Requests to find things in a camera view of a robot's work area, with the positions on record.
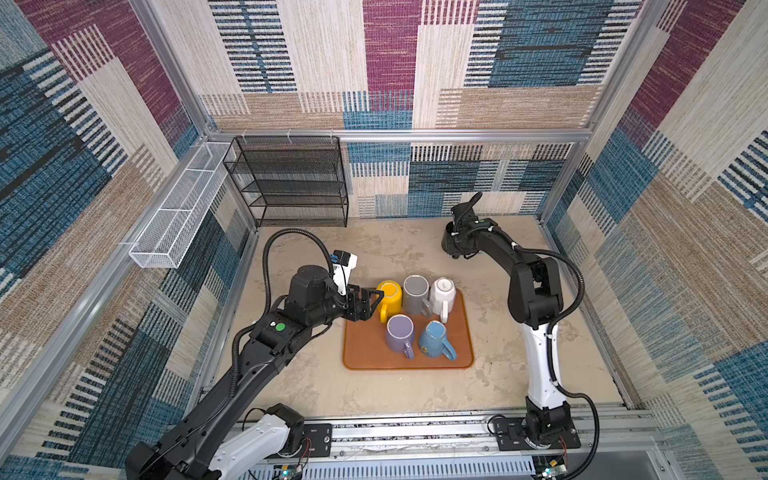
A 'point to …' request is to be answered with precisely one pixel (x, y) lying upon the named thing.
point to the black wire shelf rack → (290, 181)
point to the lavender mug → (400, 330)
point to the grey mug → (415, 295)
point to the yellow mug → (392, 302)
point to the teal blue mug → (433, 342)
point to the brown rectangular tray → (365, 343)
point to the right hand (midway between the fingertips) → (457, 248)
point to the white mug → (442, 297)
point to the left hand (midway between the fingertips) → (372, 288)
